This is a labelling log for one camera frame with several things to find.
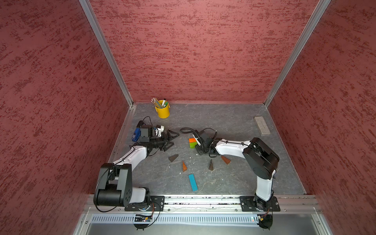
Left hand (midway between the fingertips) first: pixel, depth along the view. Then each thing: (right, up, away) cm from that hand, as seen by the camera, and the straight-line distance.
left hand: (176, 141), depth 85 cm
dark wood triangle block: (+21, -15, 0) cm, 26 cm away
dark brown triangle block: (-3, -12, +5) cm, 13 cm away
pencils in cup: (-16, +24, +16) cm, 32 cm away
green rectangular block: (+10, -4, +8) cm, 13 cm away
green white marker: (-12, +25, +22) cm, 35 cm away
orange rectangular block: (+9, -1, +10) cm, 14 cm away
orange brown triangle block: (+5, -16, 0) cm, 17 cm away
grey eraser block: (+60, +8, +19) cm, 64 cm away
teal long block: (+10, -23, -4) cm, 25 cm away
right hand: (+15, -6, +11) cm, 20 cm away
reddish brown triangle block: (+31, -13, +3) cm, 34 cm away
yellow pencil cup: (-12, +18, +24) cm, 32 cm away
